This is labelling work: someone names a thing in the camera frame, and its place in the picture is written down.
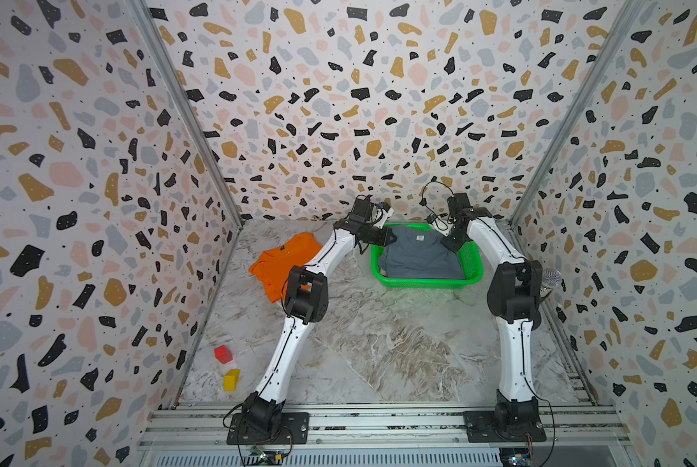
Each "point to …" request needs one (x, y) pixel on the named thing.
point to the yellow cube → (231, 379)
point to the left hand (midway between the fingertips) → (399, 236)
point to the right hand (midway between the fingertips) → (457, 237)
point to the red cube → (223, 354)
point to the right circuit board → (516, 456)
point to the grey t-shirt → (418, 253)
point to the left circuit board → (260, 457)
